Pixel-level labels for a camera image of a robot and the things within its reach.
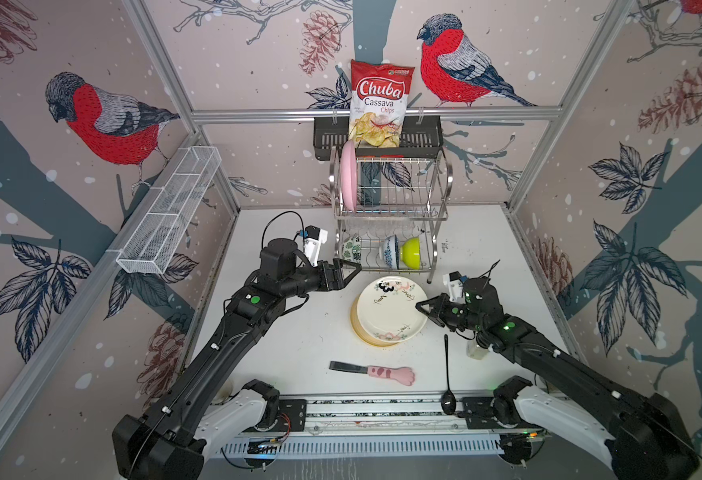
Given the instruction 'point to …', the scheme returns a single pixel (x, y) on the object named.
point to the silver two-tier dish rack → (387, 209)
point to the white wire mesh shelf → (157, 234)
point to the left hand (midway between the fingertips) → (350, 270)
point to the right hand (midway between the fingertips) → (412, 311)
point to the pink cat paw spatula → (402, 375)
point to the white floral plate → (387, 309)
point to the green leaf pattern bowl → (353, 249)
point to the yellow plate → (360, 331)
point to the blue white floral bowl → (391, 252)
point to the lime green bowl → (410, 253)
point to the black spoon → (448, 402)
